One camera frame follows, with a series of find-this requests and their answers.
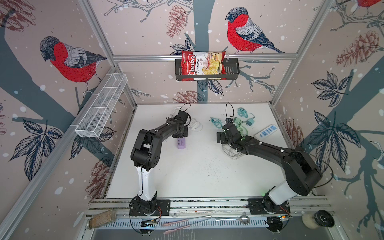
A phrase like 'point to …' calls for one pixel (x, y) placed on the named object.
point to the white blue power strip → (266, 131)
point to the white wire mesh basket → (100, 105)
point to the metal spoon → (244, 219)
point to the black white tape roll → (321, 218)
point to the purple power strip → (181, 143)
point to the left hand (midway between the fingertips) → (182, 133)
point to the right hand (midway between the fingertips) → (222, 136)
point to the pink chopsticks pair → (174, 222)
